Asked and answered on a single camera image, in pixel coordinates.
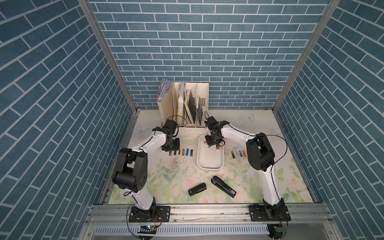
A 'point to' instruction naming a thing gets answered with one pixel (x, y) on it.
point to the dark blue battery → (191, 153)
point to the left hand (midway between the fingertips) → (179, 147)
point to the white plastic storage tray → (209, 159)
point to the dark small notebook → (199, 109)
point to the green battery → (179, 152)
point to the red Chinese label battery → (183, 151)
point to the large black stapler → (220, 184)
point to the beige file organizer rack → (172, 106)
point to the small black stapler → (198, 189)
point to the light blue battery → (187, 152)
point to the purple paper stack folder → (165, 86)
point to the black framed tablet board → (190, 107)
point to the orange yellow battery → (219, 147)
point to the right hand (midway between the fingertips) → (210, 143)
